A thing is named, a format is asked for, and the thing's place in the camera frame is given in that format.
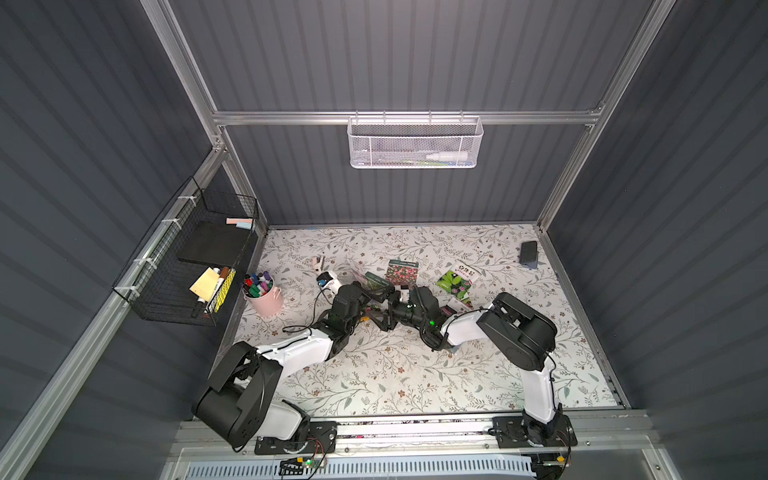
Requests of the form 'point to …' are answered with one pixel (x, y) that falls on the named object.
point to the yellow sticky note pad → (205, 285)
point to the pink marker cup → (260, 288)
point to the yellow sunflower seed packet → (374, 282)
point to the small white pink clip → (317, 263)
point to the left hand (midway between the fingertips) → (368, 284)
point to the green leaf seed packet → (457, 280)
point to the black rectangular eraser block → (529, 254)
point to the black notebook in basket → (214, 241)
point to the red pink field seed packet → (402, 272)
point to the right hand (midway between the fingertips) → (363, 308)
